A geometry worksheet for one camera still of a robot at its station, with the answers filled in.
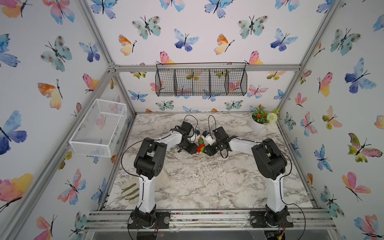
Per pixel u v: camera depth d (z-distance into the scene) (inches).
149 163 21.6
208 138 35.7
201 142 39.4
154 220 28.5
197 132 36.5
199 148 38.1
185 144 33.4
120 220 29.5
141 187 22.8
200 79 38.6
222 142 30.6
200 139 39.6
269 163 21.5
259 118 38.8
